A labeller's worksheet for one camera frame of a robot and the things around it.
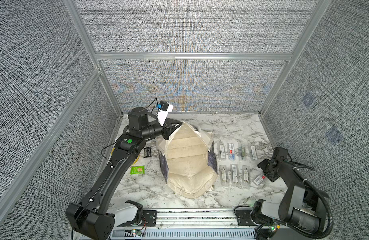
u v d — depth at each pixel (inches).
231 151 37.9
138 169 34.9
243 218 28.7
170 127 22.3
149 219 29.0
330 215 14.7
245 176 33.7
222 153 37.4
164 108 21.6
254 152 37.5
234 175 33.8
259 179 33.7
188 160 36.3
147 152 37.6
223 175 33.8
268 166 27.1
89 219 14.4
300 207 16.6
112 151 18.5
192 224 28.8
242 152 37.5
